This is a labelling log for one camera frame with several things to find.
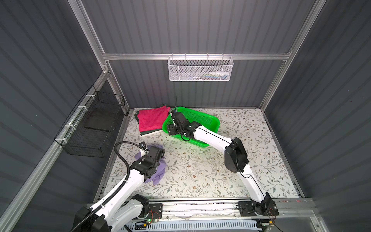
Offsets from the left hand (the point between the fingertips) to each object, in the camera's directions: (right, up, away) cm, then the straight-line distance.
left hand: (149, 159), depth 82 cm
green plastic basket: (+38, +21, +23) cm, 49 cm away
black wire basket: (-28, +17, -10) cm, 34 cm away
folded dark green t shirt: (-17, +27, +26) cm, 41 cm away
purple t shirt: (+5, -11, +1) cm, 12 cm away
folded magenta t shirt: (-4, +24, +24) cm, 34 cm away
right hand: (+12, +18, +11) cm, 24 cm away
